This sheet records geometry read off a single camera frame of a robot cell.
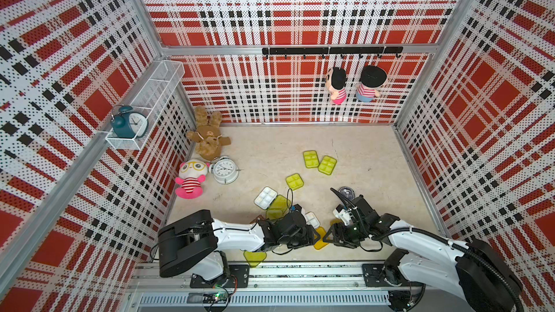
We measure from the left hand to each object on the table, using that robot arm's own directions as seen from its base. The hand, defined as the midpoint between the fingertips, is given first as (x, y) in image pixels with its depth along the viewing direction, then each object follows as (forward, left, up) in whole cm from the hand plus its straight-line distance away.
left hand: (319, 238), depth 79 cm
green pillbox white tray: (+35, -7, -3) cm, 36 cm away
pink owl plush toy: (+27, +54, +3) cm, 61 cm away
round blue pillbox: (+20, -15, -2) cm, 25 cm away
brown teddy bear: (+49, +52, +5) cm, 72 cm away
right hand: (-1, -5, -1) cm, 5 cm away
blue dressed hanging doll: (+59, -26, +30) cm, 71 cm away
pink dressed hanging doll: (+57, -10, +27) cm, 64 cm away
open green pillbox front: (-6, +24, -2) cm, 25 cm away
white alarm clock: (+30, +41, +1) cm, 51 cm away
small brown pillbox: (+8, +24, -2) cm, 25 cm away
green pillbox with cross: (+26, +9, -3) cm, 27 cm away
